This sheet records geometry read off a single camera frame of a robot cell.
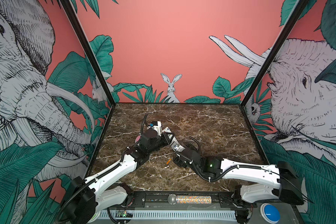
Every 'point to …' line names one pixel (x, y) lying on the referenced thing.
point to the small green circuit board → (124, 213)
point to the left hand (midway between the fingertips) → (175, 133)
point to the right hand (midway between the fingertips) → (177, 149)
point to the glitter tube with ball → (173, 199)
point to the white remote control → (172, 141)
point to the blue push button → (269, 213)
